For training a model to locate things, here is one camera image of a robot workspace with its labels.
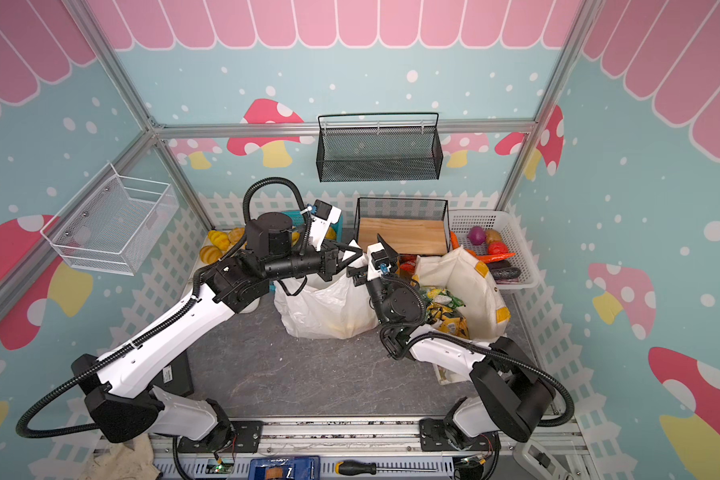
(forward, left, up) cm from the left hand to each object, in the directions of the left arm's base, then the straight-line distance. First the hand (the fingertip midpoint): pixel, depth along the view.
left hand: (360, 260), depth 63 cm
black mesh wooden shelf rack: (+32, -16, -22) cm, 42 cm away
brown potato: (+39, -48, -33) cm, 70 cm away
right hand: (+9, 0, -3) cm, 9 cm away
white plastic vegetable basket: (+52, -40, -38) cm, 76 cm away
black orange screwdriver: (-34, +1, -35) cm, 49 cm away
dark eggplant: (+18, -45, -28) cm, 56 cm away
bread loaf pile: (+35, +55, -35) cm, 74 cm away
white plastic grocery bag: (-1, +11, -20) cm, 23 cm away
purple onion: (+39, -42, -33) cm, 66 cm away
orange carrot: (+26, -44, -31) cm, 60 cm away
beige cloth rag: (-33, +54, -37) cm, 73 cm away
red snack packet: (+15, -13, -20) cm, 28 cm away
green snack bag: (+6, -27, -27) cm, 39 cm away
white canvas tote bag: (+9, -32, -24) cm, 41 cm away
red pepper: (+31, -47, -31) cm, 65 cm away
